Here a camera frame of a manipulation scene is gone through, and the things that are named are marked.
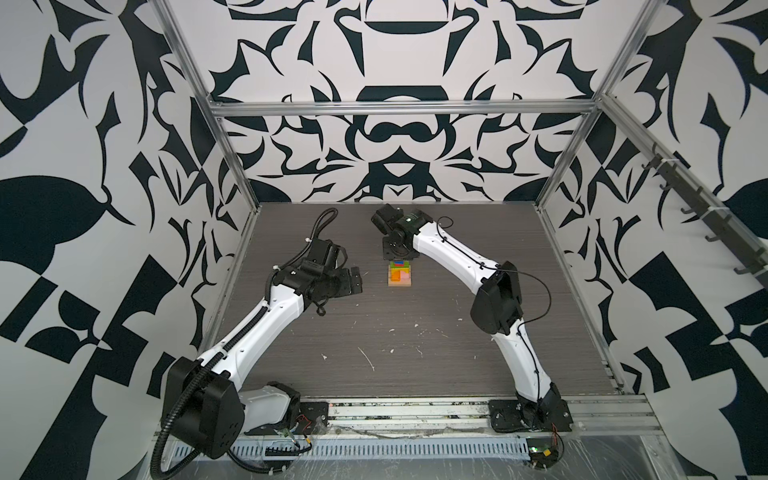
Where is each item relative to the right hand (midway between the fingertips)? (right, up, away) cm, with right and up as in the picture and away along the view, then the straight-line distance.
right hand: (394, 251), depth 92 cm
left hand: (-13, -6, -10) cm, 17 cm away
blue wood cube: (+1, -3, +1) cm, 4 cm away
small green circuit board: (+34, -46, -20) cm, 61 cm away
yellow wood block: (+3, -6, +5) cm, 8 cm away
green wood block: (+4, -4, +4) cm, 7 cm away
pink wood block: (+4, -9, +7) cm, 12 cm away
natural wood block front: (+1, -10, +5) cm, 12 cm away
